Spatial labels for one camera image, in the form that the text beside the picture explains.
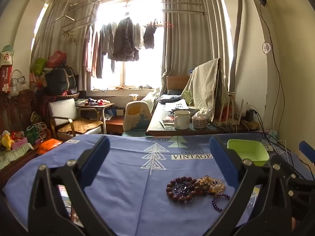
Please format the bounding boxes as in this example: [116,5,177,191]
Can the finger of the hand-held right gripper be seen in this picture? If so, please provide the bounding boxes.
[298,141,315,164]
[285,172,315,217]

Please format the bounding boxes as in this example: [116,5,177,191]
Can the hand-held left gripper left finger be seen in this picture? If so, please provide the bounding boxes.
[28,135,116,236]

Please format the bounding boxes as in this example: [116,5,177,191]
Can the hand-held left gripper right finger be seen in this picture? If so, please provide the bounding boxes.
[197,135,293,236]

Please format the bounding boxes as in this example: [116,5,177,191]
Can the amber bead bracelet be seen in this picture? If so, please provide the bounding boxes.
[196,175,226,195]

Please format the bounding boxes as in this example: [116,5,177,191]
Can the green plastic tray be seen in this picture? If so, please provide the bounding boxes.
[227,139,270,167]

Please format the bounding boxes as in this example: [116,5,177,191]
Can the purple bead bracelet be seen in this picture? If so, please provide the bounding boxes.
[212,193,231,211]

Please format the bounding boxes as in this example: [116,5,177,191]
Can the dark blue bead bracelet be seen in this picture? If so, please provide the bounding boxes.
[174,183,195,195]

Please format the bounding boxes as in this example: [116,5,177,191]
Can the brown wooden bead bracelet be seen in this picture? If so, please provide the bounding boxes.
[166,176,201,203]

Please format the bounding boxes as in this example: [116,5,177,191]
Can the blue printed tablecloth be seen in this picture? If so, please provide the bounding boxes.
[2,132,315,236]

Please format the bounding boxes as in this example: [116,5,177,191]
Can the wooden slatted rack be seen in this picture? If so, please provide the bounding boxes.
[213,92,244,126]

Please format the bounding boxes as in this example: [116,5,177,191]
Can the plastic wrapped container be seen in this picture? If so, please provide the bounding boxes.
[191,107,213,129]

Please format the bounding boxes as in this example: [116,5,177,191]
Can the orange bag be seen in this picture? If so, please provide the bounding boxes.
[37,138,63,155]

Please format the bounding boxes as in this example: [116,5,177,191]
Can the black power adapter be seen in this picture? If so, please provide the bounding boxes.
[245,108,256,122]

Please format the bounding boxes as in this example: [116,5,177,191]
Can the small wooden table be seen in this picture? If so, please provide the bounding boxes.
[77,102,115,134]

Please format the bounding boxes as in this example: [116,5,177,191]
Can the white enamel mug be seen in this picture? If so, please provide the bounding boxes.
[173,110,192,130]

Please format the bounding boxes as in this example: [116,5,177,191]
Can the white and yellow chair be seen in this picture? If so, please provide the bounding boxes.
[122,101,153,137]

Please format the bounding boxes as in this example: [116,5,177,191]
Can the white wooden armchair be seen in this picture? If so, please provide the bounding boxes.
[48,98,104,139]

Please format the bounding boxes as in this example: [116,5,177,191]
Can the dark wooden desk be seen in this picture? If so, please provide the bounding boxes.
[146,96,261,136]

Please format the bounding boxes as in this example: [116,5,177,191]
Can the white papers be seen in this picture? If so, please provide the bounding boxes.
[164,101,189,111]

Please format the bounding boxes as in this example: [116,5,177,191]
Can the beige cloth over monitor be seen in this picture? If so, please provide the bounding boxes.
[182,58,229,113]

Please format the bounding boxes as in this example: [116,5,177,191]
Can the black duffel bag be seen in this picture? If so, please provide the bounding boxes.
[45,66,77,95]

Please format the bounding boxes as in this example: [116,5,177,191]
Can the yellow plush toy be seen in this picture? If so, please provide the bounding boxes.
[0,131,15,151]

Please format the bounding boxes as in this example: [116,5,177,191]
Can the cardboard box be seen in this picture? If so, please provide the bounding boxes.
[166,75,191,95]

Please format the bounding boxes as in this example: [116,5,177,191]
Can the pink hanging clothes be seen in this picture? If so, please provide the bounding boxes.
[82,26,99,79]

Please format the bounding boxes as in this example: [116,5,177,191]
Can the red bag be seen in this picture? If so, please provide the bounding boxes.
[47,51,67,68]

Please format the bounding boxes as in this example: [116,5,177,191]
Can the green bag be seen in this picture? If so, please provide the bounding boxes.
[33,58,47,75]

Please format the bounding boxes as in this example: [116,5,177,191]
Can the grey hanging clothes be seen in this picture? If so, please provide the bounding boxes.
[98,22,119,79]

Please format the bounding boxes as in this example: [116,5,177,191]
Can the red diaper pack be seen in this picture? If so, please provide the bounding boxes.
[0,65,13,93]

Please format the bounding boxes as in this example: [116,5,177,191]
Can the grey curtain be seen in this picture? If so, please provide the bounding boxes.
[31,0,99,91]
[161,0,233,96]

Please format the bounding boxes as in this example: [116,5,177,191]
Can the dark hanging jacket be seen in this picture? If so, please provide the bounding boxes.
[113,17,141,62]

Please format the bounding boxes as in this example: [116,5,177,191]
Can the black hanging shorts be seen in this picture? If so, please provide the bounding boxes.
[143,25,157,50]

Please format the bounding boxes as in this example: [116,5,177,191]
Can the metal ceiling drying rack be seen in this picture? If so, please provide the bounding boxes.
[52,0,207,45]

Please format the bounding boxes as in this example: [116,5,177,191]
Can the black cables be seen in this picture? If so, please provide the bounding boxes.
[255,0,307,180]

